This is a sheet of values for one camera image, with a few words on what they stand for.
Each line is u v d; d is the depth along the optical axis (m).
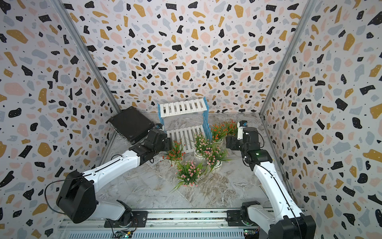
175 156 0.81
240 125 0.69
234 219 0.73
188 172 0.75
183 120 1.18
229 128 0.93
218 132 0.92
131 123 1.08
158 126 0.76
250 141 0.58
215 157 0.81
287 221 0.39
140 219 0.73
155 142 0.66
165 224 0.73
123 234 0.70
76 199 0.41
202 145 0.82
